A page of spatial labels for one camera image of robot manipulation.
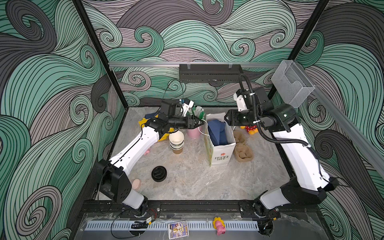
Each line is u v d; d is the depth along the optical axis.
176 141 0.87
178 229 0.67
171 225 0.67
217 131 0.75
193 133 1.00
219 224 0.67
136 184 0.79
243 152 0.92
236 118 0.55
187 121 0.63
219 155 0.76
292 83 0.78
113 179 0.41
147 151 0.51
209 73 0.96
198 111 0.91
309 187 0.39
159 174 0.84
